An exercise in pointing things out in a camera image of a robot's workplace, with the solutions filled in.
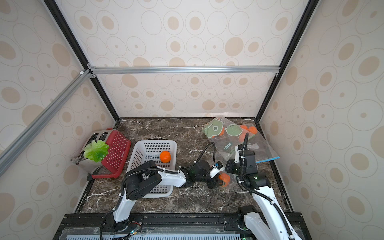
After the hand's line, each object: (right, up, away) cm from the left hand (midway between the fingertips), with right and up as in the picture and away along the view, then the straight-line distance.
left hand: (227, 181), depth 82 cm
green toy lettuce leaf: (-69, +17, -4) cm, 71 cm away
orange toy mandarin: (-36, +13, +8) cm, 39 cm away
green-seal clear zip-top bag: (+5, +25, +25) cm, 35 cm away
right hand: (+3, +12, -3) cm, 12 cm away
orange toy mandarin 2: (-1, +3, -2) cm, 4 cm away
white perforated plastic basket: (-51, +15, +15) cm, 55 cm away
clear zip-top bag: (+5, -3, +3) cm, 7 cm away
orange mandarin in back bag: (+16, +28, +18) cm, 37 cm away
